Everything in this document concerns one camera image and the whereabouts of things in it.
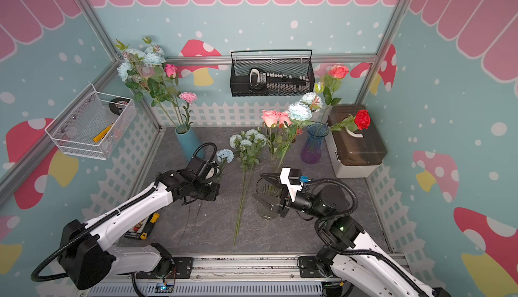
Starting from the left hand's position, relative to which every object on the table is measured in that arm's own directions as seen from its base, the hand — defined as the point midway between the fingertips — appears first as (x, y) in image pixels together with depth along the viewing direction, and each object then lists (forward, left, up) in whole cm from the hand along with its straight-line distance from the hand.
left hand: (216, 196), depth 80 cm
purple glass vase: (+29, -43, -6) cm, 52 cm away
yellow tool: (+14, +40, +21) cm, 48 cm away
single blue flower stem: (-8, +14, -12) cm, 20 cm away
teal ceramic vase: (+25, +17, +3) cm, 31 cm away
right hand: (-8, -18, +25) cm, 32 cm away
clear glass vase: (+2, -19, +6) cm, 20 cm away
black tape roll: (+28, +41, +23) cm, 55 cm away
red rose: (+20, -55, +24) cm, 63 cm away
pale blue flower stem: (+31, -8, -7) cm, 33 cm away
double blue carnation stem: (+16, -1, +7) cm, 17 cm away
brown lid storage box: (+19, -59, +5) cm, 62 cm away
